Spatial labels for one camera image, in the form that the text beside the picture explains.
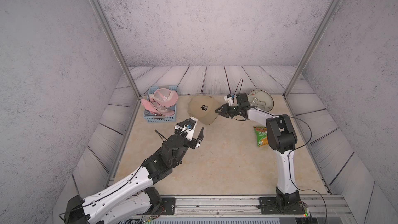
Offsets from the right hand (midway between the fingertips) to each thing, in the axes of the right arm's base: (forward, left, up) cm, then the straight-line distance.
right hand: (216, 111), depth 98 cm
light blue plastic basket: (-2, +43, -4) cm, 43 cm away
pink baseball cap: (+4, +40, -3) cm, 40 cm away
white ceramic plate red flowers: (+8, -29, +1) cm, 30 cm away
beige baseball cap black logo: (+3, +8, -1) cm, 9 cm away
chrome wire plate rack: (+7, -26, +1) cm, 27 cm away
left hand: (-23, +10, +18) cm, 30 cm away
